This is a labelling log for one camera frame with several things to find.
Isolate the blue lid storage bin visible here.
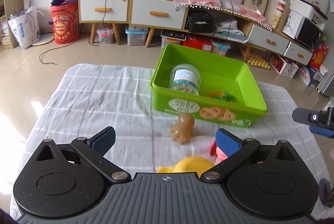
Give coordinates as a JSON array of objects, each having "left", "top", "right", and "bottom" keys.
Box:
[{"left": 125, "top": 25, "right": 149, "bottom": 46}]

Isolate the wooden tv cabinet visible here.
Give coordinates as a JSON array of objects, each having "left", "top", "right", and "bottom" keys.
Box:
[{"left": 79, "top": 0, "right": 314, "bottom": 65}]

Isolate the red box under cabinet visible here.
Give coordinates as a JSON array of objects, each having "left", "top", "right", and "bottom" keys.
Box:
[{"left": 182, "top": 34, "right": 213, "bottom": 52}]

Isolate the clear cotton swab jar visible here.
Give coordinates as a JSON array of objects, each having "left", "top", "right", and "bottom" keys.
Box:
[{"left": 169, "top": 63, "right": 201, "bottom": 96}]

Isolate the green plastic storage box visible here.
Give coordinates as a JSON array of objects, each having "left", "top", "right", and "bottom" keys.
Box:
[{"left": 150, "top": 44, "right": 268, "bottom": 128}]

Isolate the pink pig toy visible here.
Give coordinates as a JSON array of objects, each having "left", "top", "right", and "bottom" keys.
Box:
[{"left": 209, "top": 141, "right": 228, "bottom": 165}]

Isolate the pink fringed cloth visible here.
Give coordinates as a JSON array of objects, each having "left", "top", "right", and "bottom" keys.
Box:
[{"left": 173, "top": 0, "right": 272, "bottom": 31}]

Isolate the black bag on shelf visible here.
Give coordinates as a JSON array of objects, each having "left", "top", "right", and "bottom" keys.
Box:
[{"left": 186, "top": 10, "right": 214, "bottom": 33}]

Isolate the grey checked table cloth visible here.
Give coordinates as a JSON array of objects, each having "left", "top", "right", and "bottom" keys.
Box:
[{"left": 10, "top": 64, "right": 332, "bottom": 221}]

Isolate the yellow toy bowl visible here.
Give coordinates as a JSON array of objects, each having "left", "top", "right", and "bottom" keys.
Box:
[{"left": 157, "top": 156, "right": 214, "bottom": 177}]

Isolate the red cartoon bucket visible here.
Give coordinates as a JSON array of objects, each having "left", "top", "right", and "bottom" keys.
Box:
[{"left": 50, "top": 2, "right": 80, "bottom": 45}]

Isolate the white paper shopping bag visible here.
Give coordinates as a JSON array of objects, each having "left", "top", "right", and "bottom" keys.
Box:
[{"left": 8, "top": 6, "right": 40, "bottom": 50}]

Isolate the yellow egg crate foam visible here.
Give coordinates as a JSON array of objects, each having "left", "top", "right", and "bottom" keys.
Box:
[{"left": 239, "top": 49, "right": 270, "bottom": 70}]

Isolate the orange green pumpkin toy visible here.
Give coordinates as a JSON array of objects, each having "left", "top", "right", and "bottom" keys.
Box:
[{"left": 208, "top": 91, "right": 237, "bottom": 103}]

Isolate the tan octopus toy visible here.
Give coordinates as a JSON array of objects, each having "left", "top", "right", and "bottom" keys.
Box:
[{"left": 170, "top": 114, "right": 195, "bottom": 145}]

